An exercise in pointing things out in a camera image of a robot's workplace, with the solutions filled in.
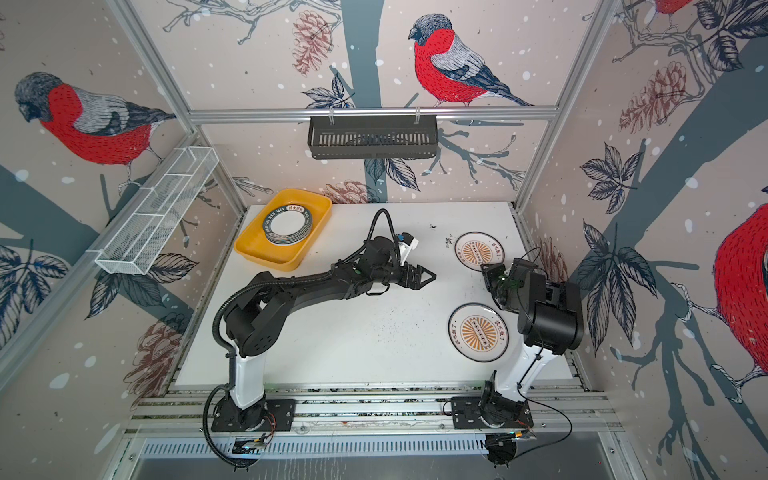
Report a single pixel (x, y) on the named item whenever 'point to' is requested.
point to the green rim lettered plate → (288, 221)
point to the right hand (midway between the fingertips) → (483, 268)
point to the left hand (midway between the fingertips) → (428, 275)
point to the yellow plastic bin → (252, 242)
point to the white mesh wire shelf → (155, 211)
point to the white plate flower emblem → (287, 241)
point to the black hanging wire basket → (372, 139)
